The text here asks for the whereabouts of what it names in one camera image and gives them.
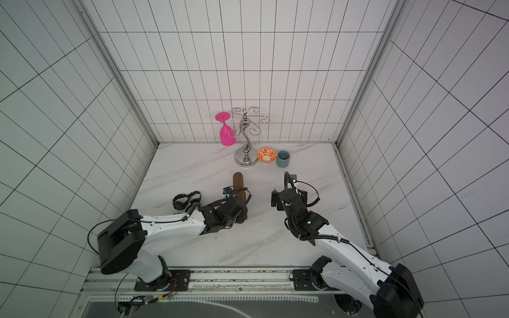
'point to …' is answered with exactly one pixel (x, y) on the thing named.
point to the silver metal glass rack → (247, 156)
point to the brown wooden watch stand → (238, 182)
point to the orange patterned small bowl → (266, 155)
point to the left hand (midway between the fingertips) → (240, 213)
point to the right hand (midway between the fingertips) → (285, 187)
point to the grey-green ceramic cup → (283, 158)
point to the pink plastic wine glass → (227, 136)
